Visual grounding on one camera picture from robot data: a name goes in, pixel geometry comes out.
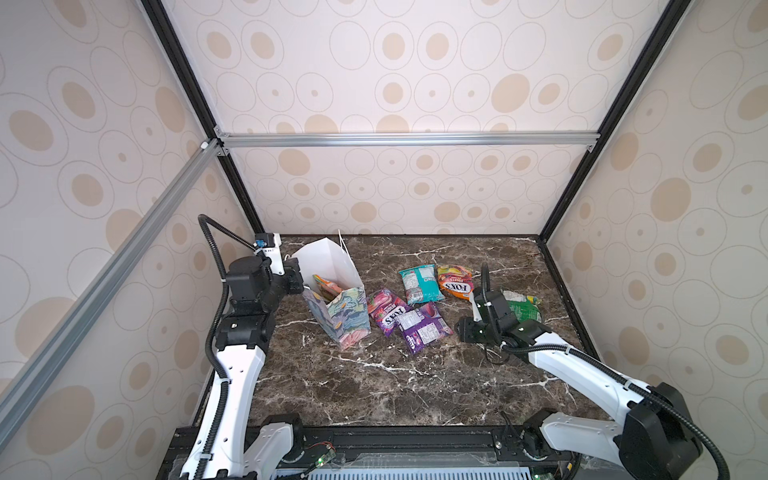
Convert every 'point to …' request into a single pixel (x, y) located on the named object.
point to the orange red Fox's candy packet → (456, 281)
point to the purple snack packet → (421, 326)
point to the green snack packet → (525, 307)
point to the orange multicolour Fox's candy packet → (328, 288)
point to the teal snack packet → (422, 285)
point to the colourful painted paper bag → (335, 301)
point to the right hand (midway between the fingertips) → (462, 325)
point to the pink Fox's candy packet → (385, 309)
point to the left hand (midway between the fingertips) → (303, 255)
